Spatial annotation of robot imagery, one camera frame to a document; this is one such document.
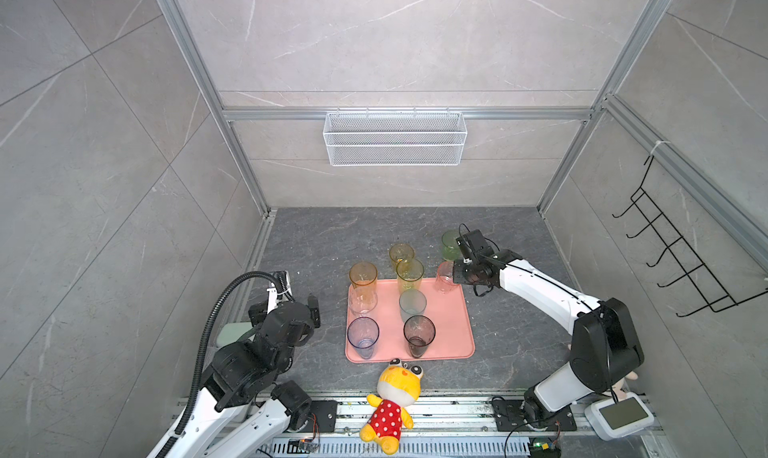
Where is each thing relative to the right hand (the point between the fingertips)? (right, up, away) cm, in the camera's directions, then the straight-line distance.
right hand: (459, 270), depth 90 cm
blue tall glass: (-29, -15, -13) cm, 35 cm away
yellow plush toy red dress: (-19, -26, -19) cm, 38 cm away
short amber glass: (-18, +5, +13) cm, 23 cm away
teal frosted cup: (-15, -10, +1) cm, 18 cm away
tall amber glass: (-30, -1, -1) cm, 30 cm away
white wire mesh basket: (-33, +44, +10) cm, 56 cm away
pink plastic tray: (-3, -14, +2) cm, 14 cm away
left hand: (-44, -3, -23) cm, 50 cm away
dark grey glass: (-14, -14, -15) cm, 25 cm away
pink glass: (-5, -4, 0) cm, 6 cm away
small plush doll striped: (+36, -27, -17) cm, 49 cm away
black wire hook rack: (+46, +6, -24) cm, 52 cm away
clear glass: (-30, -8, -5) cm, 31 cm away
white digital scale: (+32, -34, -20) cm, 51 cm away
